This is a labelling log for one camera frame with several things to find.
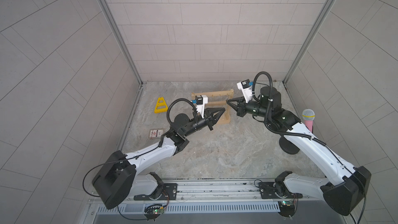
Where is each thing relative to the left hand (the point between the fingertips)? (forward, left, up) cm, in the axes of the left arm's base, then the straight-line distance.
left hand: (225, 112), depth 65 cm
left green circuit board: (-32, +30, -28) cm, 53 cm away
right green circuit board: (-31, -29, -31) cm, 53 cm away
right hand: (+5, -1, +1) cm, 5 cm away
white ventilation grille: (-31, -1, -30) cm, 43 cm away
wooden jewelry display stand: (+15, -4, -28) cm, 32 cm away
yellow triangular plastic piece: (+24, +38, -29) cm, 54 cm away
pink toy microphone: (0, -37, -2) cm, 37 cm away
